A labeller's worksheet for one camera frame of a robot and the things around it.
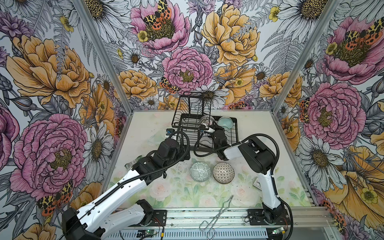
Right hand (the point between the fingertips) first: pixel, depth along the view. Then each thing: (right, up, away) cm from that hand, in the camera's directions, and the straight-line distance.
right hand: (215, 123), depth 100 cm
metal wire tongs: (-9, -49, -27) cm, 57 cm away
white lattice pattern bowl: (-5, +2, +10) cm, 11 cm away
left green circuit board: (-34, -51, -29) cm, 68 cm away
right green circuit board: (+25, -51, -28) cm, 64 cm away
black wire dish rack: (-15, +3, +9) cm, 18 cm away
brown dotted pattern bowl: (+3, -29, -13) cm, 31 cm away
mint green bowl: (+8, +1, +6) cm, 10 cm away
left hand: (-21, -14, -24) cm, 35 cm away
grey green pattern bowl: (-10, -29, -11) cm, 32 cm away
